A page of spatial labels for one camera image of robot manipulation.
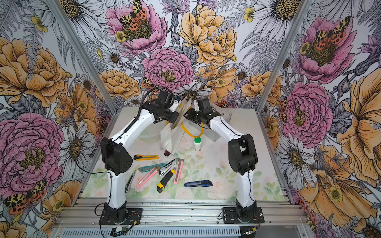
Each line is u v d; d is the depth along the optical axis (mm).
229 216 736
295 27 781
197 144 919
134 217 731
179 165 913
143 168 885
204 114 743
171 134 939
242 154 536
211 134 968
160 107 657
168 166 910
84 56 892
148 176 869
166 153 964
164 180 850
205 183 852
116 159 518
